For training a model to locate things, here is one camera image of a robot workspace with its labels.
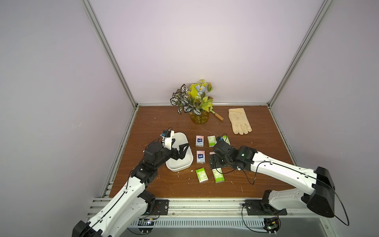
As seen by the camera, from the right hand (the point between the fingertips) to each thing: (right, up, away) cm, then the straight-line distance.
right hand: (214, 157), depth 77 cm
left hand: (-16, +8, -2) cm, 19 cm away
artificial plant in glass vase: (-11, +32, +16) cm, 38 cm away
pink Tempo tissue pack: (-8, +6, +20) cm, 22 cm away
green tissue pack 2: (+3, -12, +4) cm, 13 cm away
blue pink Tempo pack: (-7, -3, +12) cm, 14 cm away
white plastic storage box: (-23, -7, +9) cm, 26 cm away
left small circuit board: (-35, -30, -5) cm, 47 cm away
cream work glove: (+24, +17, +32) cm, 44 cm away
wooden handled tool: (+7, +23, +35) cm, 42 cm away
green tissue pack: (-7, -11, +5) cm, 14 cm away
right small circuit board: (+27, -32, -7) cm, 42 cm away
